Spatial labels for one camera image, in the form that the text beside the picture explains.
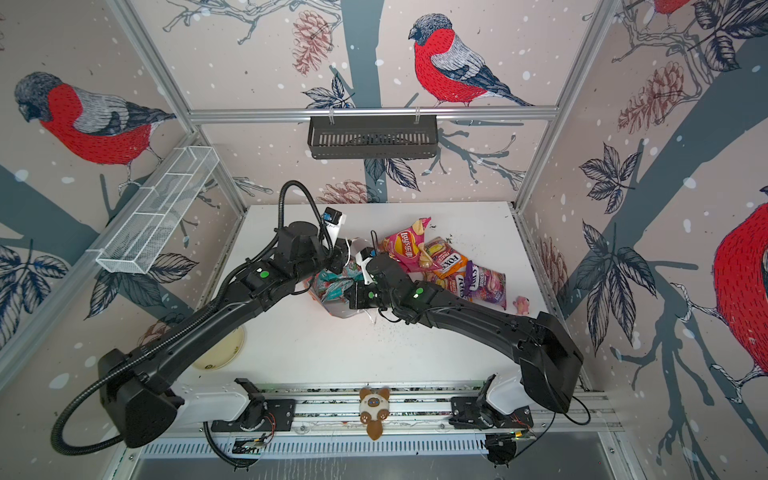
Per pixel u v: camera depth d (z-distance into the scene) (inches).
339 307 35.3
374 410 28.6
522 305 35.5
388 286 22.8
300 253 22.1
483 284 37.1
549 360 16.1
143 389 15.2
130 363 15.6
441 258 39.6
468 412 28.8
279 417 28.8
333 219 24.9
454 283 37.4
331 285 34.7
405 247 37.5
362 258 28.0
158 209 31.0
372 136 41.9
